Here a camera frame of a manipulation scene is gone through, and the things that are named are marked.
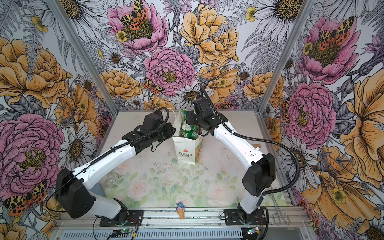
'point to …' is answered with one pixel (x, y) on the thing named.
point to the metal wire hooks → (276, 215)
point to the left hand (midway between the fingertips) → (175, 133)
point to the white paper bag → (187, 151)
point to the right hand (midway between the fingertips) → (191, 121)
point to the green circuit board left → (125, 230)
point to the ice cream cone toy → (180, 210)
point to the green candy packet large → (187, 130)
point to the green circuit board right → (255, 230)
